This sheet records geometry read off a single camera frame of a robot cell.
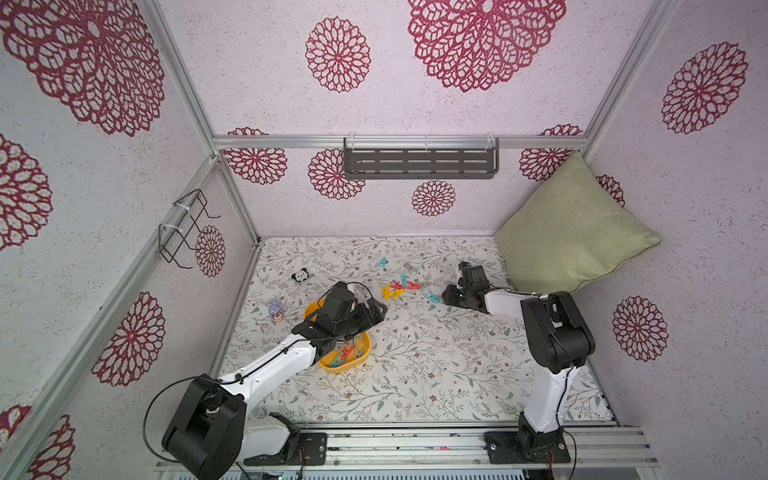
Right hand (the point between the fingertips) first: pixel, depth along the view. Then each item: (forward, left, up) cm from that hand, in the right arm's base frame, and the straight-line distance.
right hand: (444, 290), depth 103 cm
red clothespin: (-23, +32, 0) cm, 39 cm away
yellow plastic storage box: (-25, +28, +2) cm, 38 cm away
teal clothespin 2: (+13, +22, -1) cm, 26 cm away
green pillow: (+4, -33, +24) cm, 42 cm away
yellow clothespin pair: (-1, +20, 0) cm, 20 cm away
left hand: (-17, +22, +12) cm, 30 cm away
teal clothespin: (-26, +34, +1) cm, 43 cm away
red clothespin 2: (+3, +12, -1) cm, 13 cm away
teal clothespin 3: (-1, +5, -1) cm, 5 cm away
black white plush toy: (+4, +51, +2) cm, 51 cm away
